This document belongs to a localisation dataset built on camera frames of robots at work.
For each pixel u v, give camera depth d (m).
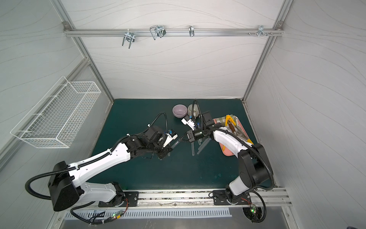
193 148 0.92
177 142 0.77
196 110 1.05
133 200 0.73
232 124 1.02
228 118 1.04
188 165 0.84
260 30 0.77
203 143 0.95
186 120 0.76
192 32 0.78
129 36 0.79
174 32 0.80
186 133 0.74
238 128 0.98
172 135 0.68
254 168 0.44
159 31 0.77
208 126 0.67
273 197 0.77
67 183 0.39
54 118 0.67
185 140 0.76
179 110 1.08
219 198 0.73
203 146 0.93
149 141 0.58
